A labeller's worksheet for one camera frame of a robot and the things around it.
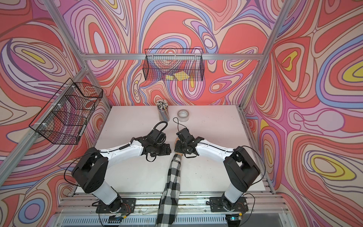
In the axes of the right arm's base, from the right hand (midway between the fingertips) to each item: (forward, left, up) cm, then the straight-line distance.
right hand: (178, 151), depth 88 cm
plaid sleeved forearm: (-30, +5, 0) cm, 30 cm away
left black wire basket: (+7, +59, +26) cm, 65 cm away
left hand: (0, +6, -1) cm, 6 cm away
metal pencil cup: (+28, +10, +14) cm, 33 cm away
